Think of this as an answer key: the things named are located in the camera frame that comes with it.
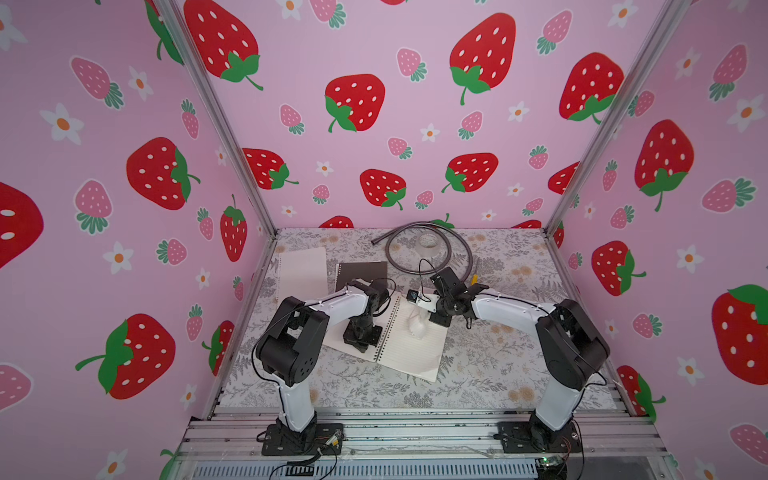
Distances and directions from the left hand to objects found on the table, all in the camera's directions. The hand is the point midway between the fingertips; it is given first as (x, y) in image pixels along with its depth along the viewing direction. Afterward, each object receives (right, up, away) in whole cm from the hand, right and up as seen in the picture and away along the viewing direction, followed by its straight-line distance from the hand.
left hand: (369, 349), depth 90 cm
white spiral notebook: (+12, +3, -1) cm, 13 cm away
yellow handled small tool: (+37, +21, +16) cm, 45 cm away
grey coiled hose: (+21, +42, +32) cm, 57 cm away
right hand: (+22, +14, +5) cm, 26 cm away
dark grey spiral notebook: (-11, +23, +18) cm, 31 cm away
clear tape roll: (+22, +34, +27) cm, 49 cm away
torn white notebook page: (-27, +22, +18) cm, 39 cm away
